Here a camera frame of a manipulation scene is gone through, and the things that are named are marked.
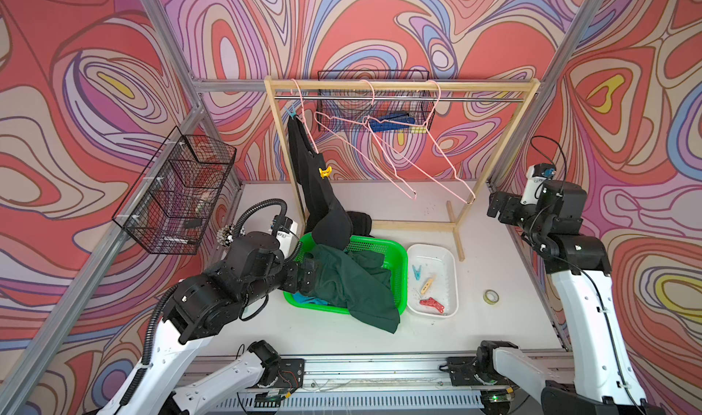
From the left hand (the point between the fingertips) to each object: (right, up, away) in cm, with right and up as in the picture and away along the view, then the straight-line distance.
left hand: (308, 260), depth 61 cm
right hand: (+50, +13, +7) cm, 52 cm away
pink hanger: (+13, +41, +47) cm, 63 cm away
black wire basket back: (+11, +47, +40) cm, 63 cm away
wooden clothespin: (+35, -13, +27) cm, 46 cm away
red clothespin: (+37, -19, +23) cm, 48 cm away
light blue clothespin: (+32, -10, +31) cm, 46 cm away
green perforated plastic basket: (+23, -3, +30) cm, 38 cm away
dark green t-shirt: (+12, -9, +15) cm, 21 cm away
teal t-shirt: (-5, -14, +16) cm, 22 cm away
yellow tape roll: (+55, -17, +26) cm, 63 cm away
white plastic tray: (+41, -6, +33) cm, 53 cm away
